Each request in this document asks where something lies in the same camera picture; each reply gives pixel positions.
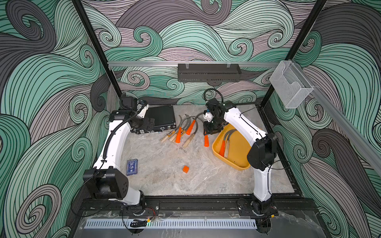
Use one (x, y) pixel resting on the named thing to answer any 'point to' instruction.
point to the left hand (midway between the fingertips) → (144, 121)
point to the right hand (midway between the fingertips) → (206, 133)
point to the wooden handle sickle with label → (165, 138)
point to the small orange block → (185, 169)
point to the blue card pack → (132, 166)
